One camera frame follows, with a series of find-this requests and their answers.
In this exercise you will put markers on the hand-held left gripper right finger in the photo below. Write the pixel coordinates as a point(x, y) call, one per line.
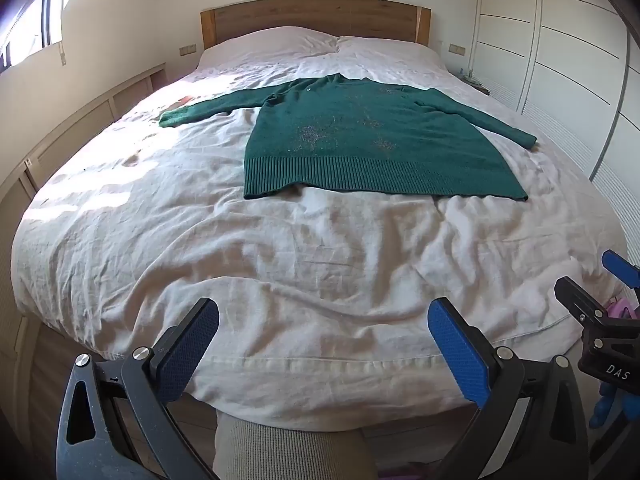
point(460, 355)

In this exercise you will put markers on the person's grey trouser leg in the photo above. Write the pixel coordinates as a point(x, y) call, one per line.
point(290, 452)

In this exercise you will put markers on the white wardrobe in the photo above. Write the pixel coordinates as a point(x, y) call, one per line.
point(565, 60)

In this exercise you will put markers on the person's right hand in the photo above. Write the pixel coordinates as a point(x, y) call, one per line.
point(605, 405)

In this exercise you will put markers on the wooden headboard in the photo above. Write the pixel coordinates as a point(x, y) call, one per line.
point(315, 17)

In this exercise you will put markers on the green knit sweater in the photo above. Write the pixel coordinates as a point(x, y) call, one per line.
point(370, 140)

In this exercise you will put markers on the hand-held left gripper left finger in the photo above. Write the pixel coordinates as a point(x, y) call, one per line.
point(192, 345)

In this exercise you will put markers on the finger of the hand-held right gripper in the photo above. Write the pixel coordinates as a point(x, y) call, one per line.
point(580, 300)
point(620, 265)

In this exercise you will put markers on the window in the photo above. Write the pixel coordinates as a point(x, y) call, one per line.
point(35, 15)

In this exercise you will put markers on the nightstand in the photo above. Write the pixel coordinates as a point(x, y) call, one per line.
point(474, 80)

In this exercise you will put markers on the wall switch plate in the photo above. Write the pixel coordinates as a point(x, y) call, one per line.
point(456, 49)
point(188, 50)

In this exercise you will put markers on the low beige wall cabinet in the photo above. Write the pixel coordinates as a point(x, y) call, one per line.
point(75, 125)

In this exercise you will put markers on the white bed cover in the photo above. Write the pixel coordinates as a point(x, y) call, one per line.
point(300, 270)

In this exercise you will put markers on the white pillow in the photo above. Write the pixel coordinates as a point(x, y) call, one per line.
point(390, 52)
point(270, 45)

